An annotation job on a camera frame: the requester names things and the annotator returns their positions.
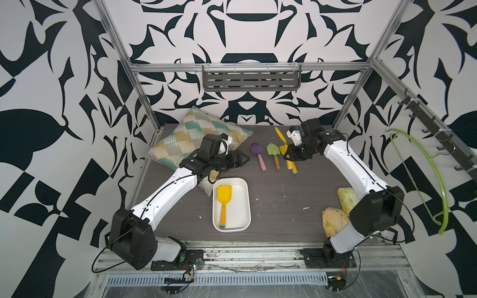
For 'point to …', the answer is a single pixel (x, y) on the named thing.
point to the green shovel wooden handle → (272, 149)
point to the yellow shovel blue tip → (224, 193)
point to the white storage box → (231, 210)
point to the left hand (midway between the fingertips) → (243, 158)
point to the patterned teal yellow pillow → (185, 139)
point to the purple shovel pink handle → (258, 149)
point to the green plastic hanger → (394, 132)
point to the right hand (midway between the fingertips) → (291, 153)
